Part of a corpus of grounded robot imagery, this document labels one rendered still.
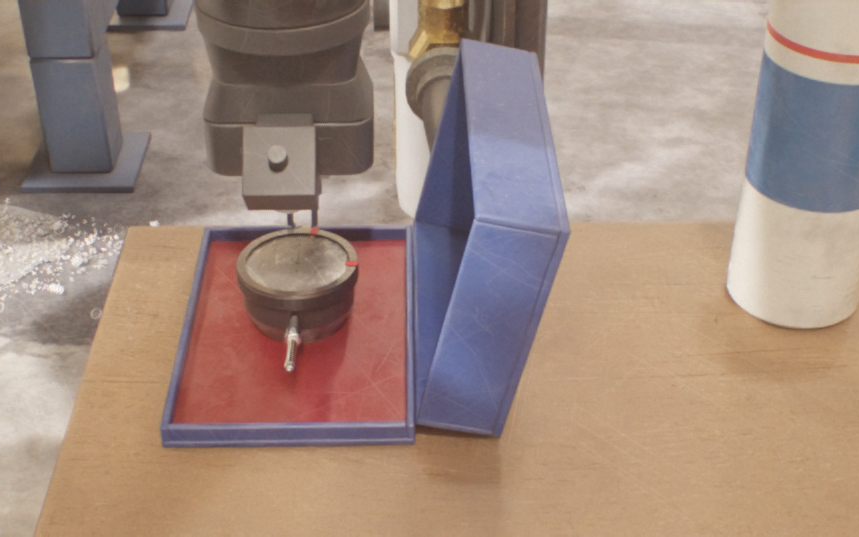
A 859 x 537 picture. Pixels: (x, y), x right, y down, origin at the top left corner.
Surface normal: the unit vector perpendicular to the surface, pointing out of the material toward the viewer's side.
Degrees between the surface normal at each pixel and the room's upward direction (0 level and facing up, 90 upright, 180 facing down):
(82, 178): 0
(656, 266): 0
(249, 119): 87
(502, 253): 90
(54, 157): 90
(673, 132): 0
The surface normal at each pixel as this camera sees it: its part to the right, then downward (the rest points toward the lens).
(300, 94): 0.02, 0.52
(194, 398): 0.00, -0.82
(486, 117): 0.22, -0.80
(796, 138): -0.63, 0.44
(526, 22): -0.24, 0.54
